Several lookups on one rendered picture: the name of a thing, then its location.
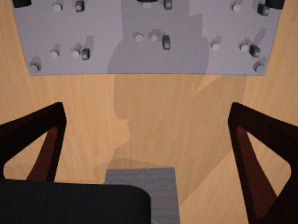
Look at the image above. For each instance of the grey toggle clamp with red handle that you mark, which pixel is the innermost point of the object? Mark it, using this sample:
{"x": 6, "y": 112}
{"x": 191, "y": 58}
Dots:
{"x": 275, "y": 4}
{"x": 21, "y": 3}

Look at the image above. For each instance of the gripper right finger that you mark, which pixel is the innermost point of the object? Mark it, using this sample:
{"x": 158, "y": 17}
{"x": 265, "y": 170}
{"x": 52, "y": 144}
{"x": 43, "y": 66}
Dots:
{"x": 258, "y": 194}

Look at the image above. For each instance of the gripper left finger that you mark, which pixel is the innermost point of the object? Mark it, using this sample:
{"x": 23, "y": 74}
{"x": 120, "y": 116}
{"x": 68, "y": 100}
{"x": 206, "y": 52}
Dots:
{"x": 18, "y": 134}

